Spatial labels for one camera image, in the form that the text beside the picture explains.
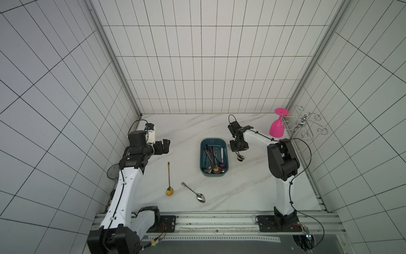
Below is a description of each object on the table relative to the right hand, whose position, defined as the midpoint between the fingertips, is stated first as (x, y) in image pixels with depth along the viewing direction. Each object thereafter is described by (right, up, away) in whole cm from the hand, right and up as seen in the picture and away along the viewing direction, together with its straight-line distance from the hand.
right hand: (232, 148), depth 100 cm
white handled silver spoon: (-7, -9, -10) cm, 15 cm away
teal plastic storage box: (-7, +4, -3) cm, 9 cm away
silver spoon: (-20, -23, -19) cm, 36 cm away
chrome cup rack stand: (+32, +16, -22) cm, 42 cm away
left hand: (-41, +5, -20) cm, 46 cm away
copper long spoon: (-11, -11, -12) cm, 20 cm away
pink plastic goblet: (+25, +14, -10) cm, 30 cm away
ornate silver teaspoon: (+3, -5, -7) cm, 9 cm away
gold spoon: (-36, -21, -18) cm, 45 cm away
